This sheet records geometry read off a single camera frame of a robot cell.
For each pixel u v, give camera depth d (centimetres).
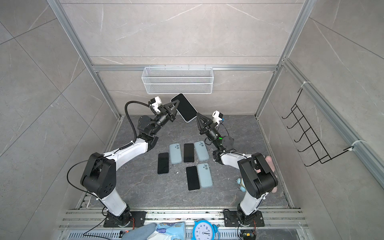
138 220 73
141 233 67
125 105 67
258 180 47
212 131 68
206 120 70
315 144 62
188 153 103
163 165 93
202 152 99
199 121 70
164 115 69
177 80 101
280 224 74
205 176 88
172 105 71
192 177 87
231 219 73
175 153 97
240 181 82
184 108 71
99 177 46
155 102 71
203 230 69
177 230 67
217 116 73
